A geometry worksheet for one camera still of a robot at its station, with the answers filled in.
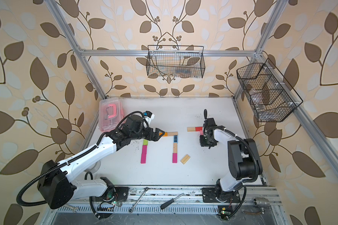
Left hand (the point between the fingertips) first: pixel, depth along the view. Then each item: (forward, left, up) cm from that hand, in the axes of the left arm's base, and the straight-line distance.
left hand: (156, 129), depth 78 cm
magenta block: (-5, +9, -19) cm, 22 cm away
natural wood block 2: (-2, -11, -19) cm, 22 cm away
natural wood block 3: (+13, -22, -20) cm, 32 cm away
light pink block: (+9, -29, -19) cm, 36 cm away
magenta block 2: (-10, +9, -20) cm, 24 cm away
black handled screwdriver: (-32, -8, -19) cm, 39 cm away
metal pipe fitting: (-32, -54, -15) cm, 65 cm away
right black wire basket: (+11, -62, +15) cm, 64 cm away
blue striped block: (+5, -11, -20) cm, 23 cm away
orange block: (-3, -5, -1) cm, 6 cm away
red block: (+13, -28, -19) cm, 36 cm away
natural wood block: (+8, -9, -18) cm, 21 cm away
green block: (+2, +10, -21) cm, 23 cm away
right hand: (+1, -31, -19) cm, 36 cm away
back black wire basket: (+46, -11, +15) cm, 50 cm away
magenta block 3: (-9, -10, -20) cm, 24 cm away
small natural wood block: (-10, -17, -19) cm, 27 cm away
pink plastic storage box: (+18, +34, -9) cm, 40 cm away
